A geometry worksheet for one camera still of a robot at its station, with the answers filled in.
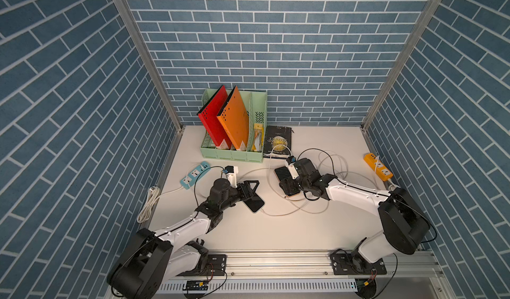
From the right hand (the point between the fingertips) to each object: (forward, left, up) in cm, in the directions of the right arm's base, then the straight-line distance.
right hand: (286, 181), depth 89 cm
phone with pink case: (-8, +14, -8) cm, 18 cm away
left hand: (-6, +11, +5) cm, 14 cm away
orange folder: (+23, +26, +16) cm, 39 cm away
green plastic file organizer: (+37, +43, +18) cm, 60 cm away
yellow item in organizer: (+25, +16, -2) cm, 30 cm away
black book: (+26, +5, -3) cm, 27 cm away
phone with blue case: (+2, +2, +3) cm, 4 cm away
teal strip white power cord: (-9, +62, -6) cm, 63 cm away
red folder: (+18, +37, +21) cm, 46 cm away
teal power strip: (+3, +45, -4) cm, 45 cm away
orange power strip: (+11, -48, -4) cm, 50 cm away
